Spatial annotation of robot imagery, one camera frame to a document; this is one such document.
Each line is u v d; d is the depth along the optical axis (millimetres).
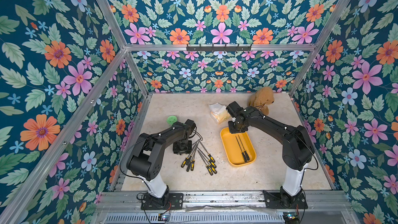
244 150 901
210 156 880
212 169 836
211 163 854
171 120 992
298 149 486
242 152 887
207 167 841
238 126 754
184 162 859
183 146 778
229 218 704
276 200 728
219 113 1020
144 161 470
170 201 733
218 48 932
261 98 951
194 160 866
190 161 861
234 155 904
